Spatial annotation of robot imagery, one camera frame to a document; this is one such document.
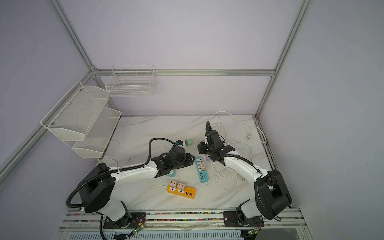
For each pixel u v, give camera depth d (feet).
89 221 2.45
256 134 3.64
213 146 2.16
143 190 2.69
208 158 3.12
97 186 1.45
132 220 2.39
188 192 2.62
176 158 2.17
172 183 2.58
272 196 1.39
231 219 2.40
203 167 2.82
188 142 3.41
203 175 2.82
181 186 2.56
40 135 1.97
